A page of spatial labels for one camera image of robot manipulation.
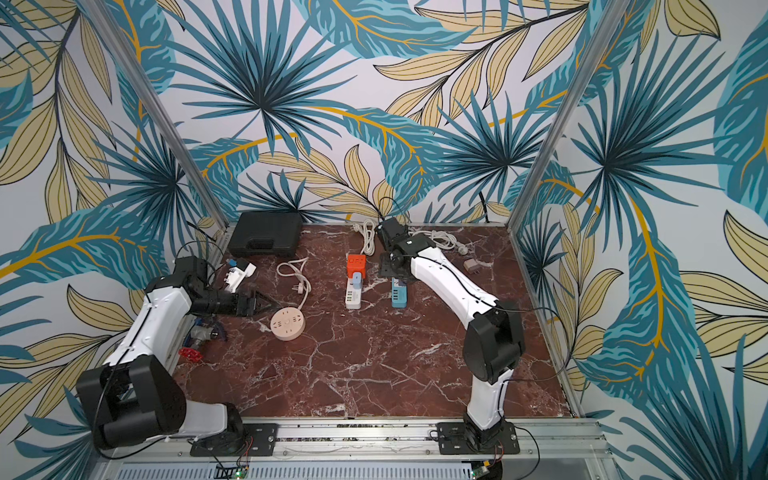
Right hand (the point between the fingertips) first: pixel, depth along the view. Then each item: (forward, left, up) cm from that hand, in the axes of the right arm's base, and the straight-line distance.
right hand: (396, 268), depth 87 cm
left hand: (-12, +36, 0) cm, 38 cm away
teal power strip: (0, -1, -13) cm, 13 cm away
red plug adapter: (+7, +13, -7) cm, 16 cm away
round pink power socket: (-10, +33, -13) cm, 37 cm away
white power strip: (+1, +14, -13) cm, 19 cm away
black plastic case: (+31, +50, -16) cm, 61 cm away
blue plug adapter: (+2, +12, -9) cm, 15 cm away
